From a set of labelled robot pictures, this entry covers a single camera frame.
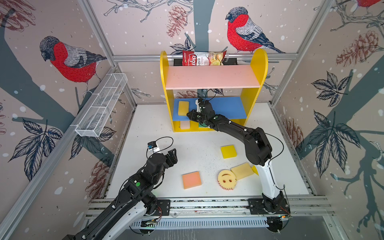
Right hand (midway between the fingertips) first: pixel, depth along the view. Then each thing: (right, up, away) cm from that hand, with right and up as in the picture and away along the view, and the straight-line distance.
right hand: (184, 117), depth 94 cm
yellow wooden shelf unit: (+37, +22, +24) cm, 50 cm away
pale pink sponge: (0, -5, +9) cm, 11 cm away
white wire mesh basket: (-43, -1, -21) cm, 48 cm away
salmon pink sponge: (+5, -35, -12) cm, 37 cm away
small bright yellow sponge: (+28, -22, 0) cm, 36 cm away
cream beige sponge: (+34, -31, -10) cm, 47 cm away
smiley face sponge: (+24, -34, -14) cm, 44 cm away
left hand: (-6, -18, -19) cm, 26 cm away
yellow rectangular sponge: (-1, +6, +4) cm, 7 cm away
